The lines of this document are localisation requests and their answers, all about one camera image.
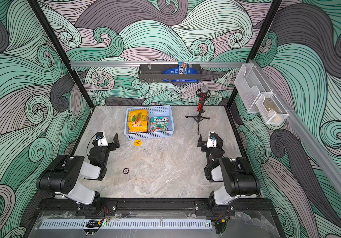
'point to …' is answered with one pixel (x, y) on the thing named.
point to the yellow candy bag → (138, 121)
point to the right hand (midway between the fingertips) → (211, 135)
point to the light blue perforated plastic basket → (152, 111)
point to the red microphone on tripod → (203, 92)
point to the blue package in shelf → (175, 71)
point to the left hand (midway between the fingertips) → (108, 133)
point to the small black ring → (126, 170)
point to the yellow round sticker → (137, 143)
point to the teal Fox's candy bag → (159, 124)
